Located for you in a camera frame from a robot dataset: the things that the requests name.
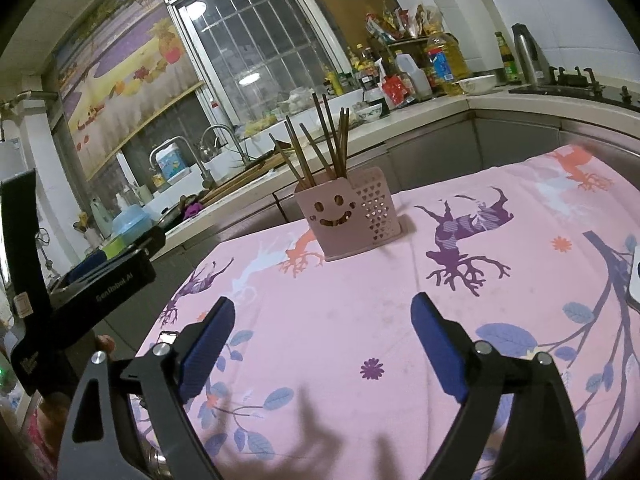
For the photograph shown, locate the chrome kitchen faucet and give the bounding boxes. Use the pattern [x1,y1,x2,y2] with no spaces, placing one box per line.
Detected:
[198,124,250,167]

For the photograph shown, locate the person's left hand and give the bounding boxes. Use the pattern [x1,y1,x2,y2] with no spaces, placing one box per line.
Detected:
[27,332,116,479]

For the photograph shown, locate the green plastic bowl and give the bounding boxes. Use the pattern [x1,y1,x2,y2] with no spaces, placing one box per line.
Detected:
[102,235,127,259]

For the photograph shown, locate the blue plastic lidded container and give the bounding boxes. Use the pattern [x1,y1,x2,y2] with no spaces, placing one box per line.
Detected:
[112,205,153,245]

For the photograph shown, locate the white device on table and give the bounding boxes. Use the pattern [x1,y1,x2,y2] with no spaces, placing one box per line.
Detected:
[626,245,640,312]

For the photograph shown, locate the pink deer print tablecloth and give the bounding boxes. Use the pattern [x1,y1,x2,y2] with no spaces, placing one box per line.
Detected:
[144,145,639,479]

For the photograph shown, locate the wooden cutting board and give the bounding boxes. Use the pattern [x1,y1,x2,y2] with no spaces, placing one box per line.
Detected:
[200,154,285,207]

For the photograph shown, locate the fruit print roller blind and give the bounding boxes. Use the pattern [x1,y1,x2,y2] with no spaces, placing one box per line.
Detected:
[54,0,203,179]

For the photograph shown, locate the brown chopstick far left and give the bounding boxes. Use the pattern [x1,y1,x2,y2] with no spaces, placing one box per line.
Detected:
[269,133,308,190]

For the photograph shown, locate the pink smiley utensil holder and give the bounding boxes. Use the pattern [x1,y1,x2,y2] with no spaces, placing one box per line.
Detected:
[294,167,402,261]

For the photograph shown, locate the brown chopstick centre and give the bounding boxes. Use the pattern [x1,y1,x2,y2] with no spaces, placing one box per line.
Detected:
[299,122,336,180]

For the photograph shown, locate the brown chopstick far right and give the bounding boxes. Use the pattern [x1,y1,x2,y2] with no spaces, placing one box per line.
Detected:
[336,107,349,178]

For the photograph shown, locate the black gas stove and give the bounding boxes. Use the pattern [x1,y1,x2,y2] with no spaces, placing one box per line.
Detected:
[510,66,639,112]

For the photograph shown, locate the white bowl on counter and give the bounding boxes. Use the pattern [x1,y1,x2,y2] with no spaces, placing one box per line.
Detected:
[458,74,497,96]

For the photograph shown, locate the steel thermos kettle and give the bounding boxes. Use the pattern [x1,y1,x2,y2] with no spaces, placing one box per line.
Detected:
[512,23,550,86]

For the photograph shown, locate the dark green sauce bottle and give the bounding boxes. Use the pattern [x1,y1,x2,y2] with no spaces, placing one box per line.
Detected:
[495,30,520,84]

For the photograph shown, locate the small patterned bowl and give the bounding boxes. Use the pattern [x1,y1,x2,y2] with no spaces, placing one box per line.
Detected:
[356,103,384,122]

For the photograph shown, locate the red snack bag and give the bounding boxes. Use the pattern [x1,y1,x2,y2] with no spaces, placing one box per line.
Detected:
[382,73,416,108]

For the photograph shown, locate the dark soy sauce bottle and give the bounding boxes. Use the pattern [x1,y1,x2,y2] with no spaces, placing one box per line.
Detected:
[360,47,381,103]

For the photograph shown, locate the large yellow oil bottle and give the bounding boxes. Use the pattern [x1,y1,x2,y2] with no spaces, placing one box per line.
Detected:
[426,32,472,96]

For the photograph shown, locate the white plastic jug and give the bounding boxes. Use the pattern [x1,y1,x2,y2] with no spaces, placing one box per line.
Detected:
[396,52,433,101]

